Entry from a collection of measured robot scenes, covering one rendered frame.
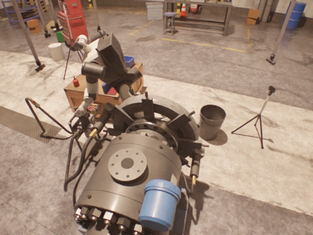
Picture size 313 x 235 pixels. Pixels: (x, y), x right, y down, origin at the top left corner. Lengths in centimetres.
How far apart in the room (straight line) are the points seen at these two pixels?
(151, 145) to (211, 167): 116
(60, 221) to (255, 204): 188
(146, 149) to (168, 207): 44
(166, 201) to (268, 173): 175
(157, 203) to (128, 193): 23
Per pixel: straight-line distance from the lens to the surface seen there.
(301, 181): 255
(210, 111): 242
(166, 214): 79
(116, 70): 150
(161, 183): 82
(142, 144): 114
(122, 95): 168
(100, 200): 100
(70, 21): 502
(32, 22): 758
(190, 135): 146
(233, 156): 235
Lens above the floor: 177
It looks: 42 degrees down
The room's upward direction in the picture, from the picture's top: straight up
